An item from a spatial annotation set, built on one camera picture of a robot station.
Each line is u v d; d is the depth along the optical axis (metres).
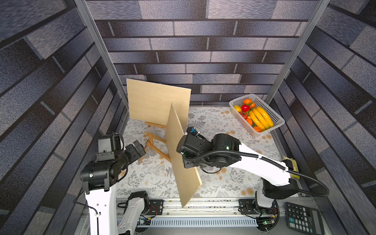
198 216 0.72
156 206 0.74
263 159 0.39
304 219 0.69
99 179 0.36
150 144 0.75
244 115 1.07
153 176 0.85
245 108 1.07
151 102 0.98
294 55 0.88
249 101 1.12
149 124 1.05
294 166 0.84
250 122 1.03
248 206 0.73
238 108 1.09
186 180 0.59
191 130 0.53
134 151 0.54
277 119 1.03
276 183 0.41
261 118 1.01
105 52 0.86
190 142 0.40
